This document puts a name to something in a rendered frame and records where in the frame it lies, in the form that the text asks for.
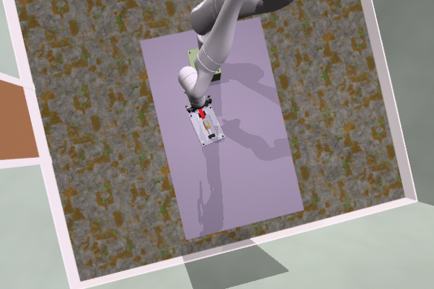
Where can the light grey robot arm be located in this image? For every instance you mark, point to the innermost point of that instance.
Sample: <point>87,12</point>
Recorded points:
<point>216,19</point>

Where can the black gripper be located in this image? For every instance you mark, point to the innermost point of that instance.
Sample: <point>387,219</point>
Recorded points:
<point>191,108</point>

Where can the ball valve with red lever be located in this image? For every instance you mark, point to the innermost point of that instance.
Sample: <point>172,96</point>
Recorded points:
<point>206,125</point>

